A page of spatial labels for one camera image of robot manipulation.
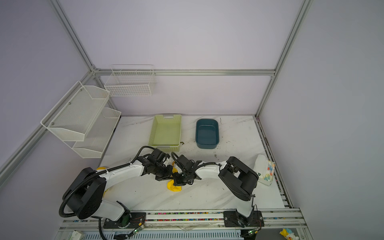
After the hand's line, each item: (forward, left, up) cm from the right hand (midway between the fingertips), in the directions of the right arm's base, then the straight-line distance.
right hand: (172, 185), depth 84 cm
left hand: (+3, -1, +3) cm, 4 cm away
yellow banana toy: (+12, +49, -3) cm, 50 cm away
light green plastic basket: (+37, +10, 0) cm, 38 cm away
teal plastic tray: (+38, -21, -1) cm, 44 cm away
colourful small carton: (+8, -54, +4) cm, 55 cm away
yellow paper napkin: (0, +1, 0) cm, 1 cm away
